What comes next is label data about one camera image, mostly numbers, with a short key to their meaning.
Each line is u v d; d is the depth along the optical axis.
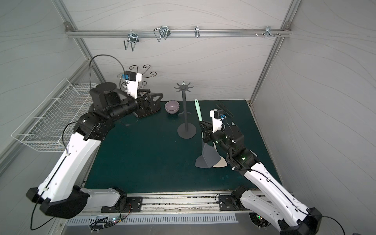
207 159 0.65
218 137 0.58
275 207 0.42
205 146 0.67
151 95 0.50
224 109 1.15
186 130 1.02
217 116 0.57
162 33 0.75
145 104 0.51
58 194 0.37
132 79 0.50
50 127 0.65
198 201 0.75
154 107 0.53
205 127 0.61
